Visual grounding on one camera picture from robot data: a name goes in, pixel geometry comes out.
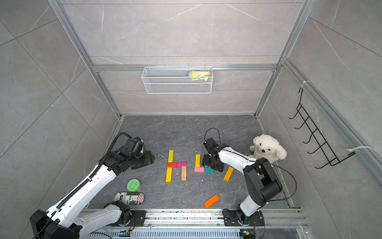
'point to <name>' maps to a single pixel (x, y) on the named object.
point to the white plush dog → (267, 146)
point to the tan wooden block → (183, 173)
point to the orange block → (211, 200)
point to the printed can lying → (132, 198)
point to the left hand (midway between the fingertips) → (152, 156)
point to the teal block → (208, 170)
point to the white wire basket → (176, 80)
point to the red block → (172, 165)
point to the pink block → (199, 170)
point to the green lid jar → (133, 184)
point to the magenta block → (181, 164)
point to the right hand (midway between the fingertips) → (209, 165)
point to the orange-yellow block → (228, 174)
